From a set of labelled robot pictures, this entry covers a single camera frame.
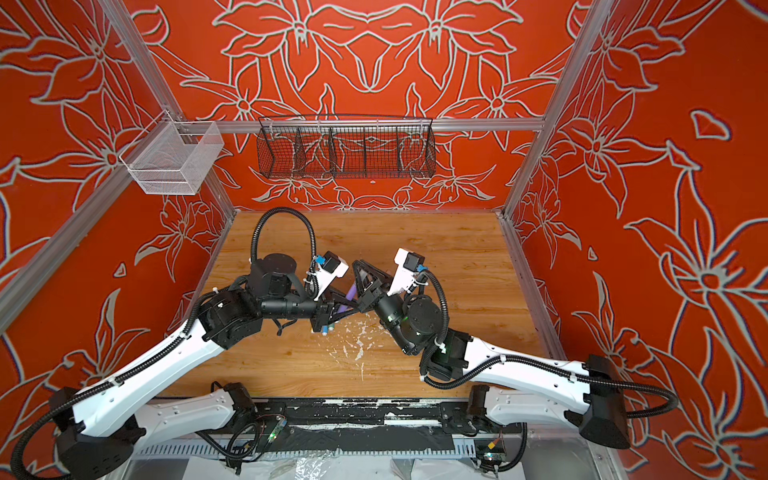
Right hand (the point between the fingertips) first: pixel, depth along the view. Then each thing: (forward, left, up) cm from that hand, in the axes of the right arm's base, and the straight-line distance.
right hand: (343, 272), depth 58 cm
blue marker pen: (+3, +10, -35) cm, 37 cm away
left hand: (-2, -2, -6) cm, 7 cm away
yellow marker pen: (-10, +6, -5) cm, 12 cm away
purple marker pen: (-3, -1, -4) cm, 5 cm away
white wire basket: (+47, +58, -4) cm, 75 cm away
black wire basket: (+57, +7, -7) cm, 58 cm away
